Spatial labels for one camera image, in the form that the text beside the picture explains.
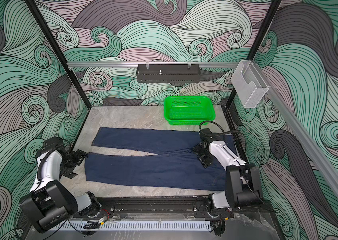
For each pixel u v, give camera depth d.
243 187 0.42
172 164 0.89
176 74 0.95
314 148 0.52
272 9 0.71
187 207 0.75
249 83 0.79
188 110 1.17
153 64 0.94
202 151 0.73
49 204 0.43
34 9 0.71
